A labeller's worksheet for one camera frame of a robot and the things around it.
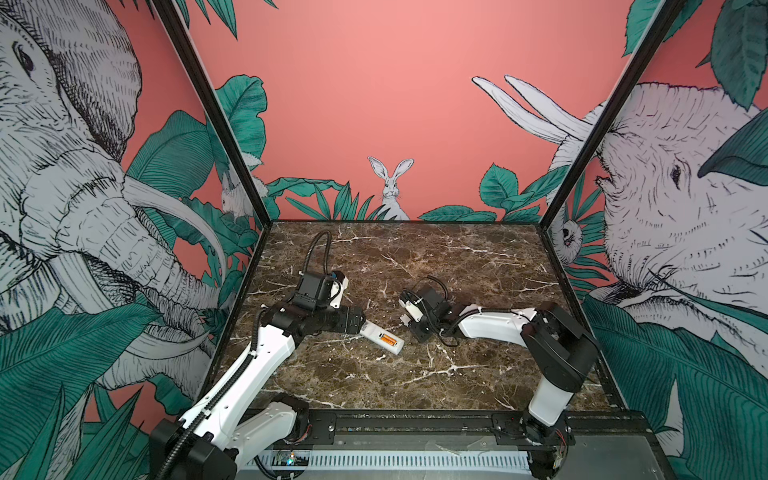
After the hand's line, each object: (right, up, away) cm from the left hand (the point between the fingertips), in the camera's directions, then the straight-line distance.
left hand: (350, 312), depth 78 cm
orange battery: (+10, -10, +10) cm, 18 cm away
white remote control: (+5, -8, +11) cm, 15 cm away
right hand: (+16, -6, +13) cm, 22 cm away
